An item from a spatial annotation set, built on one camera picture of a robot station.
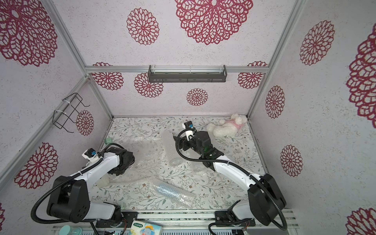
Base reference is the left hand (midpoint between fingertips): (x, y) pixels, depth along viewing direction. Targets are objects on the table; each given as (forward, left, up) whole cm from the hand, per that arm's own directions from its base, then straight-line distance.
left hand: (90, 164), depth 73 cm
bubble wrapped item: (+5, -55, -14) cm, 57 cm away
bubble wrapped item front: (-11, -41, -14) cm, 45 cm away
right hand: (+15, -44, +6) cm, 47 cm away
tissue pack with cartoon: (-26, -27, -13) cm, 39 cm away
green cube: (+26, +8, -18) cm, 33 cm away
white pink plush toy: (+32, -76, -10) cm, 83 cm away
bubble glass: (+9, -41, -12) cm, 43 cm away
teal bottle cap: (-27, +3, -9) cm, 29 cm away
